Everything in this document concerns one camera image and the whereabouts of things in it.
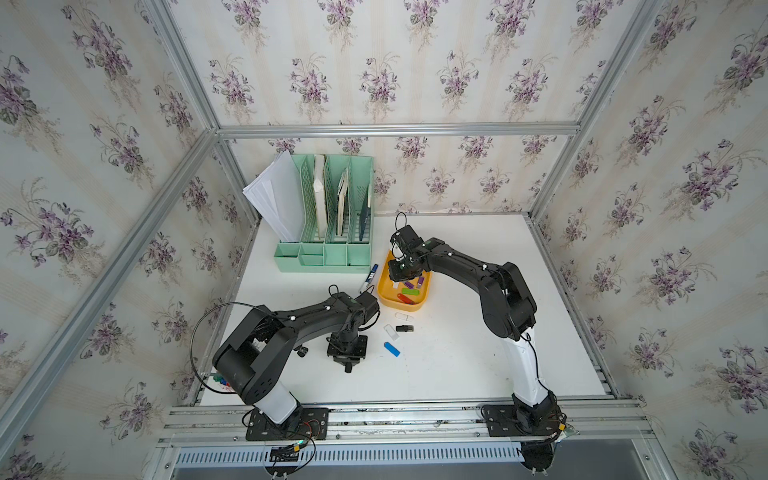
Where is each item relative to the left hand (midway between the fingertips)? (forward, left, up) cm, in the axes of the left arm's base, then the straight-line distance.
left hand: (357, 366), depth 83 cm
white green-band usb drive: (+15, -14, +1) cm, 20 cm away
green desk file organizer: (+48, +10, +4) cm, 49 cm away
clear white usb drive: (+25, -12, +2) cm, 28 cm away
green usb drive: (+24, -16, +1) cm, 29 cm away
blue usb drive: (+5, -10, 0) cm, 11 cm away
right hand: (+28, -11, +5) cm, 30 cm away
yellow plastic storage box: (+22, -9, +2) cm, 24 cm away
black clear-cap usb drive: (+11, -14, 0) cm, 18 cm away
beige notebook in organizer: (+48, +7, +20) cm, 53 cm away
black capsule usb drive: (-1, +2, +1) cm, 3 cm away
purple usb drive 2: (+26, -16, +2) cm, 30 cm away
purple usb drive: (+28, -20, +1) cm, 34 cm away
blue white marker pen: (+30, -3, +2) cm, 30 cm away
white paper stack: (+48, +27, +22) cm, 59 cm away
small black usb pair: (+4, +16, +2) cm, 17 cm away
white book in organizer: (+47, +13, +26) cm, 55 cm away
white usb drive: (+8, -11, +1) cm, 14 cm away
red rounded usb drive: (+21, -15, +1) cm, 26 cm away
